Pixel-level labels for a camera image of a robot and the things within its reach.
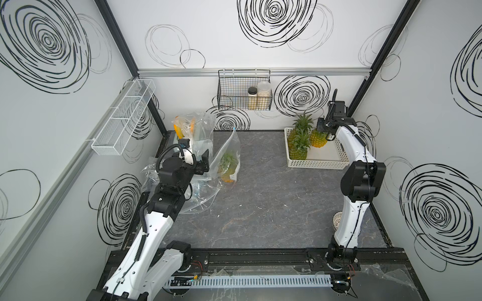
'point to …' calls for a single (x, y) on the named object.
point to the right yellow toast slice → (192, 125)
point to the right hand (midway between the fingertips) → (327, 122)
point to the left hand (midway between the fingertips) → (197, 149)
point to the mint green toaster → (198, 138)
